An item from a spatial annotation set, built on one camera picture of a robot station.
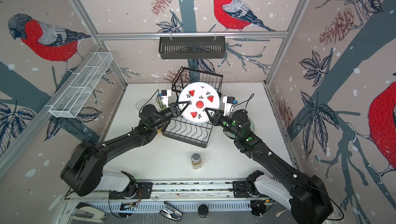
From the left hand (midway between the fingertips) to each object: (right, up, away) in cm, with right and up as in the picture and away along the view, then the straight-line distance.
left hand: (188, 104), depth 71 cm
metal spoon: (+41, -50, -3) cm, 64 cm away
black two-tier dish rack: (-7, -17, +23) cm, 30 cm away
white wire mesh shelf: (-57, +10, +7) cm, 58 cm away
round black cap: (+7, -42, -11) cm, 44 cm away
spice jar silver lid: (+3, -27, +3) cm, 27 cm away
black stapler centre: (-7, -48, -4) cm, 49 cm away
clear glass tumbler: (-35, -1, +31) cm, 46 cm away
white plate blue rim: (+6, +4, +3) cm, 8 cm away
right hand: (+8, -4, +2) cm, 9 cm away
